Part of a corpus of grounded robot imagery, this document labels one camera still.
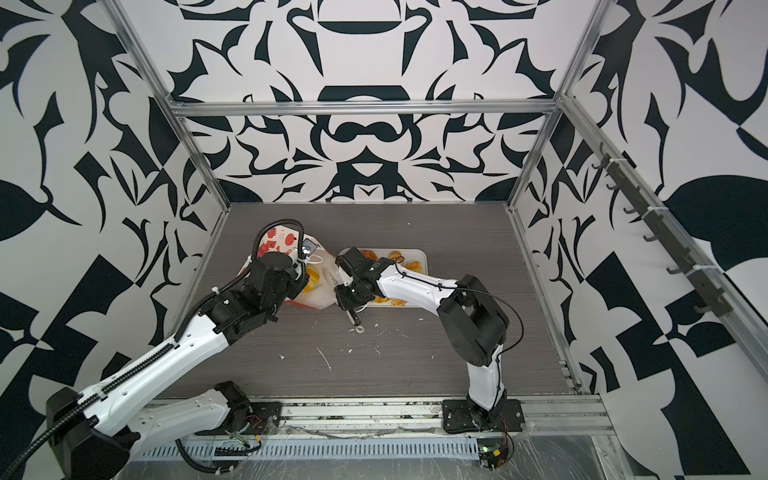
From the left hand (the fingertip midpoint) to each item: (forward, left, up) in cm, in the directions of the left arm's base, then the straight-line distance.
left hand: (291, 253), depth 75 cm
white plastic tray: (+15, -29, -25) cm, 41 cm away
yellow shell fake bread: (-2, -26, -23) cm, 35 cm away
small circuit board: (-40, -47, -26) cm, 67 cm away
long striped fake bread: (+15, -27, -24) cm, 39 cm away
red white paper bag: (0, -4, -20) cm, 20 cm away
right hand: (-4, -11, -18) cm, 21 cm away
